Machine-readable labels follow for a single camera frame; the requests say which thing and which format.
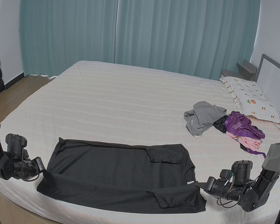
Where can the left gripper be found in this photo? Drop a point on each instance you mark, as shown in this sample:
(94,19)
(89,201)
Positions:
(30,168)

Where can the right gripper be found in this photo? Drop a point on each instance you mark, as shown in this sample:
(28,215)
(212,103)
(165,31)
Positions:
(213,186)

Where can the black T-shirt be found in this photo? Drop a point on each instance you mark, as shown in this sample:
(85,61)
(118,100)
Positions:
(122,168)

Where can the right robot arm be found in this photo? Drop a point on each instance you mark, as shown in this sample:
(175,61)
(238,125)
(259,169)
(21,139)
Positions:
(266,179)

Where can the pile of clothes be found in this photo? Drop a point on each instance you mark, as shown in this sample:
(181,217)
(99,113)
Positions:
(240,126)

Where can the bed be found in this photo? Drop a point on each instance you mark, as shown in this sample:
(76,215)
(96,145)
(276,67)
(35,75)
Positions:
(121,101)

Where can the grey garment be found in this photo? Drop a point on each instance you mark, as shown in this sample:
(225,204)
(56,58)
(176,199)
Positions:
(203,114)

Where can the white printed pillow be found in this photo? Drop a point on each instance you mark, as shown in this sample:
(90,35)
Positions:
(251,98)

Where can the grey bedside table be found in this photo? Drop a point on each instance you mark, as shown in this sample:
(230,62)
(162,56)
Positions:
(239,71)

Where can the blue-green curtain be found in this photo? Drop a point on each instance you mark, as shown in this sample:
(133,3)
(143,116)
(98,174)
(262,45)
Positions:
(184,30)
(70,23)

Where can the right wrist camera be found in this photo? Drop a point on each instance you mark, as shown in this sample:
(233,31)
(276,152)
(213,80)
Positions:
(224,175)

